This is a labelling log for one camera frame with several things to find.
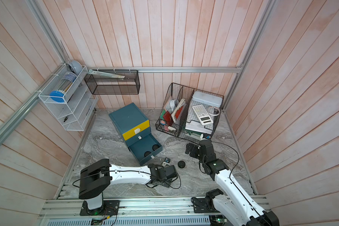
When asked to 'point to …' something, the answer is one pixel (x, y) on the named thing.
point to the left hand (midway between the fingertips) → (163, 181)
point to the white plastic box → (207, 99)
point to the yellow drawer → (136, 130)
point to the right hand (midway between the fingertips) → (192, 145)
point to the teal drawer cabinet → (131, 123)
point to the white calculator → (202, 114)
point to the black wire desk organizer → (189, 113)
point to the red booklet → (168, 118)
